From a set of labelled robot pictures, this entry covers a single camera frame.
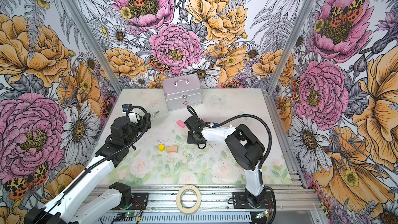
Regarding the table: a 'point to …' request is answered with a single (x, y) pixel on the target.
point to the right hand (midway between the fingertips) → (193, 144)
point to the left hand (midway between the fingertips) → (143, 119)
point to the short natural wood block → (173, 149)
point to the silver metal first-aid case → (182, 90)
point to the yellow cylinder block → (161, 147)
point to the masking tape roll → (186, 210)
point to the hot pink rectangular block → (181, 123)
